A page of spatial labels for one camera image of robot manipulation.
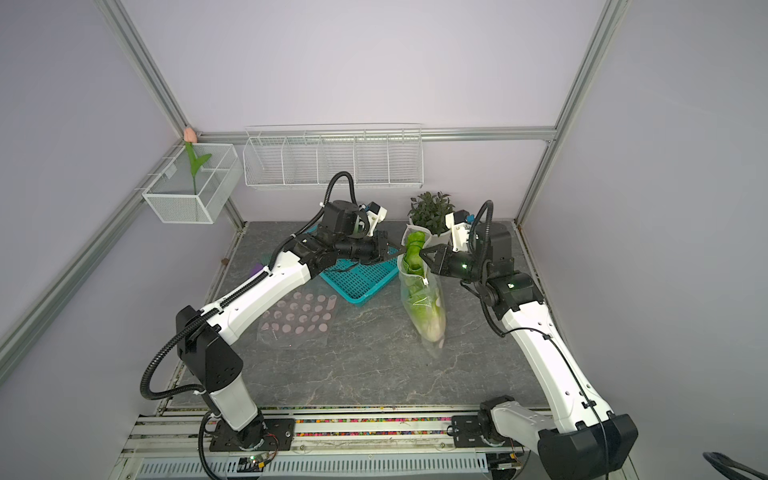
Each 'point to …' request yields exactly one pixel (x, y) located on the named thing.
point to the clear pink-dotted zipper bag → (300, 317)
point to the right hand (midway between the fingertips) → (420, 251)
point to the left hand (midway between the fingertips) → (407, 252)
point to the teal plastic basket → (356, 283)
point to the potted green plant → (430, 211)
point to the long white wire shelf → (334, 156)
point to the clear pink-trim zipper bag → (434, 346)
